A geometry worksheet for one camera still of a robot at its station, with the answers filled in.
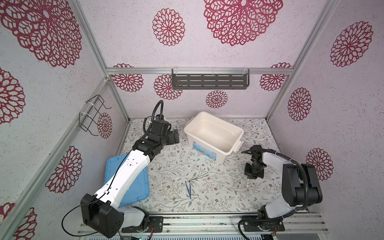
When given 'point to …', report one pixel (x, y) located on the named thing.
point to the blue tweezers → (189, 190)
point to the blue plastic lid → (139, 190)
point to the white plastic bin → (212, 137)
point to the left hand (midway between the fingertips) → (169, 136)
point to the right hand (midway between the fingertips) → (248, 174)
